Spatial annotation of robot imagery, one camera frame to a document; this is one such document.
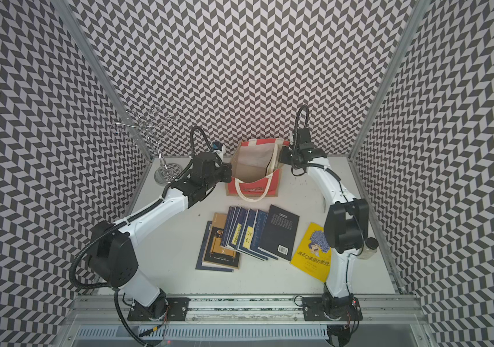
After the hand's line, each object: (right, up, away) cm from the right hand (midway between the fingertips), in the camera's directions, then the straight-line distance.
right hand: (284, 157), depth 91 cm
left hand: (-22, -4, -7) cm, 23 cm away
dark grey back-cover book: (-3, -32, -3) cm, 32 cm away
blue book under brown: (-34, -42, -11) cm, 55 cm away
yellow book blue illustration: (+11, -39, -7) cm, 41 cm away
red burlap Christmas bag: (-12, -6, +16) cm, 21 cm away
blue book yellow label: (-17, -30, -7) cm, 35 cm away
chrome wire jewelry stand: (-65, +19, +14) cm, 69 cm away
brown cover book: (-28, -38, -10) cm, 48 cm away
